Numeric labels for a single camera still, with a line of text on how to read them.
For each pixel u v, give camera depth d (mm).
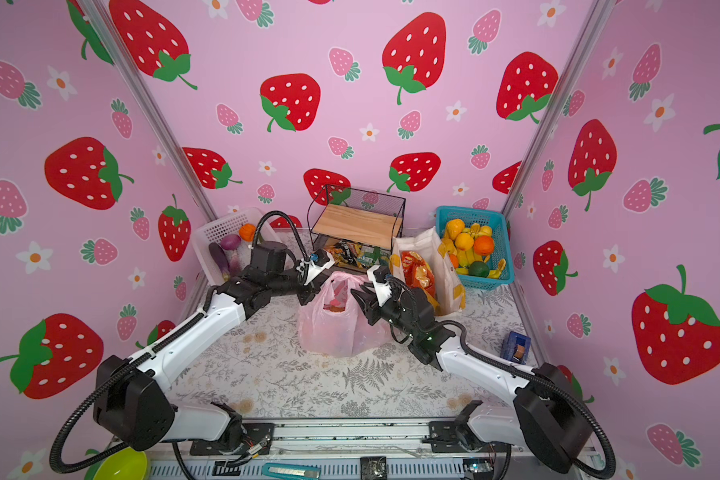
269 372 858
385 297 677
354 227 1009
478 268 991
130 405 408
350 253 1043
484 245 1068
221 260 1082
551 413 413
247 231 1145
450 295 803
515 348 829
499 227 1136
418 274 893
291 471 697
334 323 755
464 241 1068
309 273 658
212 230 1108
